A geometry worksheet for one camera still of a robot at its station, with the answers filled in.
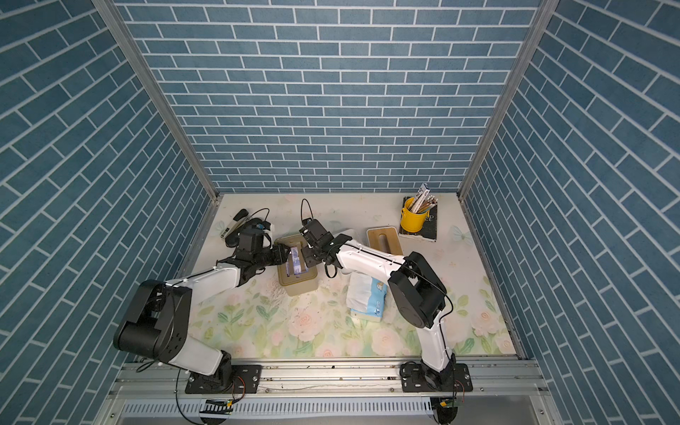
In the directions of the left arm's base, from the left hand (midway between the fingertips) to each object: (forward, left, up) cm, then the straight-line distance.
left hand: (291, 249), depth 93 cm
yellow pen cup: (+14, -45, 0) cm, 47 cm away
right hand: (-3, -8, +1) cm, 8 cm away
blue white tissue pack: (-16, -27, -1) cm, 31 cm away
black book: (+13, -53, -5) cm, 55 cm away
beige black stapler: (+15, +25, -4) cm, 29 cm away
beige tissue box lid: (-8, +1, -1) cm, 8 cm away
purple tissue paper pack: (-4, -2, -1) cm, 5 cm away
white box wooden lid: (+7, -35, -3) cm, 35 cm away
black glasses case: (+8, +25, -5) cm, 26 cm away
